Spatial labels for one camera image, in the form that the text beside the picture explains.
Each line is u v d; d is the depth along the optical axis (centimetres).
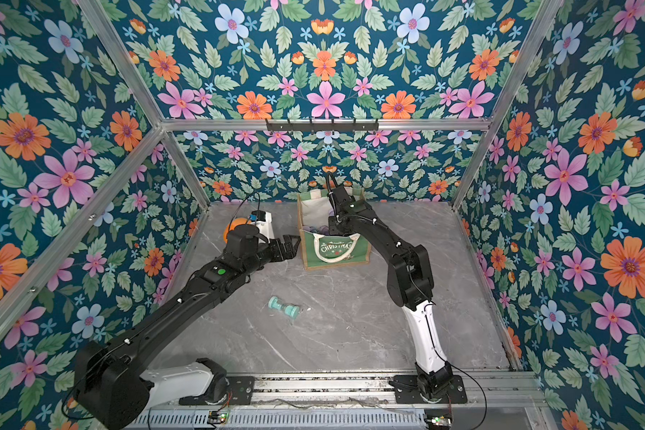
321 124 91
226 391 72
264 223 70
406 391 73
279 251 69
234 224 99
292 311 86
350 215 69
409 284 57
